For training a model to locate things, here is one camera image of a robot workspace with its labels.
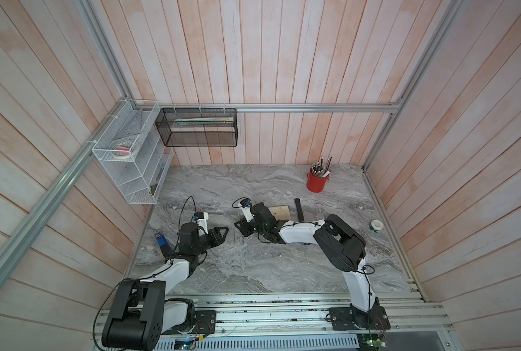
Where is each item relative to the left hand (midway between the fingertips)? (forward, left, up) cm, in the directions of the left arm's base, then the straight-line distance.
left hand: (225, 232), depth 89 cm
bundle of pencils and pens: (+27, -42, +10) cm, 51 cm away
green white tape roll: (+6, -67, -4) cm, 67 cm away
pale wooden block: (+11, -24, -2) cm, 27 cm away
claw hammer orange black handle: (+16, -34, -6) cm, 38 cm away
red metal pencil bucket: (+29, -43, -3) cm, 52 cm away
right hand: (+6, -4, -3) cm, 8 cm away
